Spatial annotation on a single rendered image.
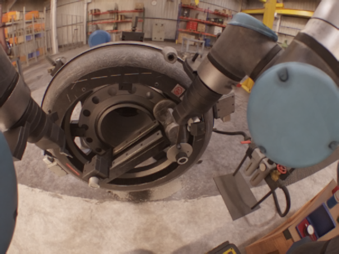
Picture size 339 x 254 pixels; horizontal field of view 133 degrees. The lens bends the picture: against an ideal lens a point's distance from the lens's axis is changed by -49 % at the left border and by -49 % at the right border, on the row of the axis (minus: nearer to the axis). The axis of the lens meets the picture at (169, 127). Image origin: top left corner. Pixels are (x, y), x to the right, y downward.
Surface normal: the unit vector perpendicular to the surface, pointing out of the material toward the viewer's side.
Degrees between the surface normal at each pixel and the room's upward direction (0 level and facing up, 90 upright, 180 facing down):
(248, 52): 98
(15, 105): 96
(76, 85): 90
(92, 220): 0
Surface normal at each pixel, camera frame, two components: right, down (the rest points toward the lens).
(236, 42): -0.65, 0.42
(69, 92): 0.22, 0.60
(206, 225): 0.10, -0.80
